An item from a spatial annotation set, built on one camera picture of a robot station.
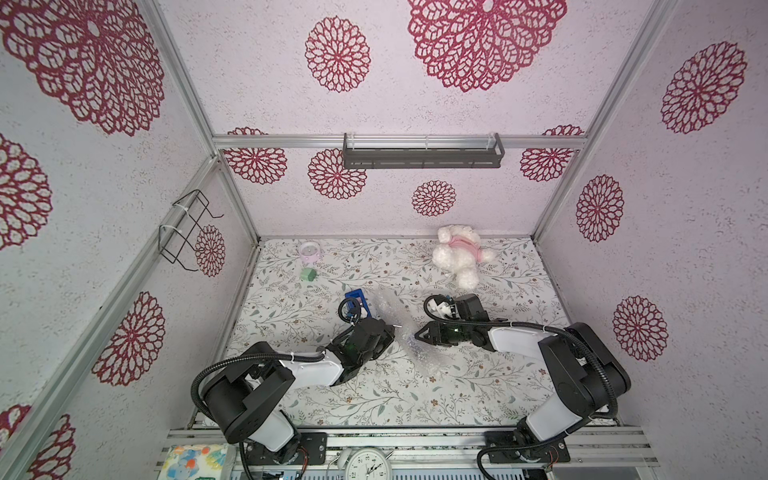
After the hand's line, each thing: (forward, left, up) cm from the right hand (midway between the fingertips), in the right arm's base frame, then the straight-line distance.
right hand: (418, 334), depth 89 cm
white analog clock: (-33, +13, 0) cm, 35 cm away
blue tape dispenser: (+9, +21, +2) cm, 23 cm away
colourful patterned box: (-34, +52, +3) cm, 63 cm away
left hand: (+1, +6, +3) cm, 7 cm away
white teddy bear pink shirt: (+30, -15, +4) cm, 33 cm away
